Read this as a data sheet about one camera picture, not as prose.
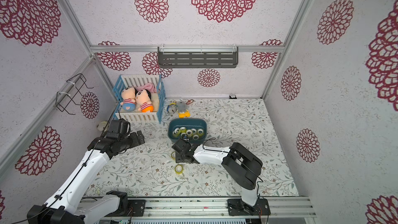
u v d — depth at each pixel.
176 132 1.00
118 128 0.59
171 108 1.09
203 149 0.60
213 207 0.76
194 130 1.00
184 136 1.00
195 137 0.98
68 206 0.39
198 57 0.95
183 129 1.00
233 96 1.25
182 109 1.09
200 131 1.00
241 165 0.48
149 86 1.10
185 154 0.68
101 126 1.02
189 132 1.00
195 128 1.00
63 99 0.73
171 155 0.90
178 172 0.85
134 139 0.71
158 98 1.06
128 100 1.03
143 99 1.01
